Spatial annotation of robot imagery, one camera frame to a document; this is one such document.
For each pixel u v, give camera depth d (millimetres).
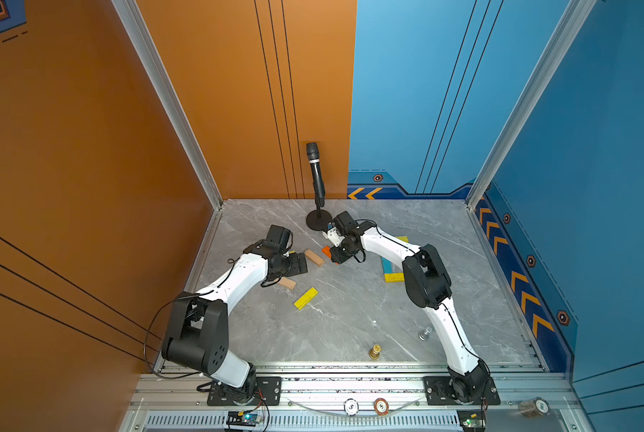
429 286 610
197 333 439
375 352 766
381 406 711
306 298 907
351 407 710
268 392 735
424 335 810
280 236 712
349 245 774
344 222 841
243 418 706
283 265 756
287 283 940
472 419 710
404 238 1061
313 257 1001
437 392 725
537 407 657
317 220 1107
